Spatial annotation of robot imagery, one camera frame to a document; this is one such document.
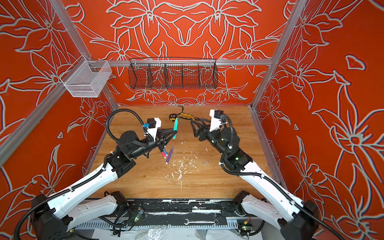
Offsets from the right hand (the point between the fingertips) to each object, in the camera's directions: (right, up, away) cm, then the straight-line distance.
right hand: (193, 120), depth 64 cm
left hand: (-8, -4, -1) cm, 9 cm away
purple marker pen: (-15, -23, +27) cm, 39 cm away
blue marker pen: (-18, -21, +28) cm, 39 cm away
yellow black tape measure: (-15, +2, +45) cm, 48 cm away
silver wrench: (+11, -49, +5) cm, 50 cm away
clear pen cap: (+8, -26, +24) cm, 36 cm away
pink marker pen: (-19, -22, +28) cm, 40 cm away
